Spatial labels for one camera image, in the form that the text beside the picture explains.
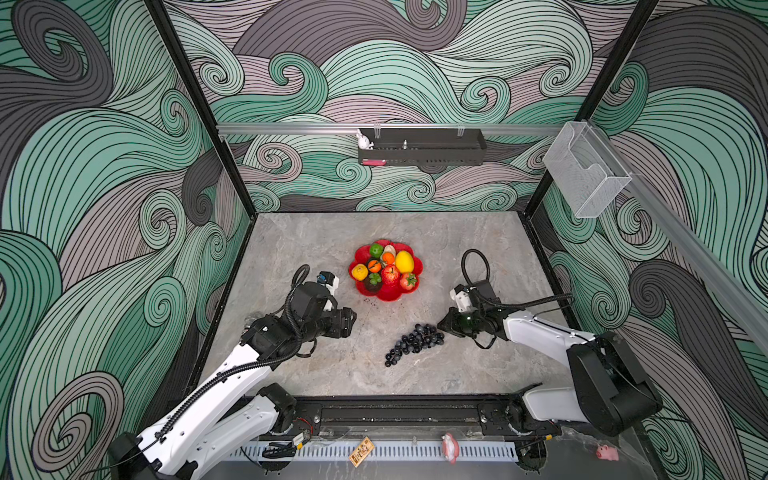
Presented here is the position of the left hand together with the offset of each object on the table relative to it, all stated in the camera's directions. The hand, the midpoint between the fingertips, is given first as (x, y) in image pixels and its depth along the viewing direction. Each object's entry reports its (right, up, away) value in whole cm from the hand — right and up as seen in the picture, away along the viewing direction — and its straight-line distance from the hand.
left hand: (346, 312), depth 75 cm
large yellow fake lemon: (+17, +11, +23) cm, 31 cm away
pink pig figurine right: (+61, -30, -8) cm, 69 cm away
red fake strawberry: (+18, +5, +18) cm, 26 cm away
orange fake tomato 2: (+12, +13, +21) cm, 27 cm away
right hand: (+26, -7, +13) cm, 30 cm away
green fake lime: (+8, +15, +24) cm, 29 cm away
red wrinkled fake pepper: (+13, +7, +20) cm, 25 cm away
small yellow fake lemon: (+2, +8, +20) cm, 22 cm away
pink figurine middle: (+24, -28, -10) cm, 38 cm away
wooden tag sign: (+4, -31, -7) cm, 32 cm away
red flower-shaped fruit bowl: (+11, +1, +18) cm, 21 cm away
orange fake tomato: (+7, +10, +20) cm, 24 cm away
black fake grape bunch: (+21, -10, +9) cm, 25 cm away
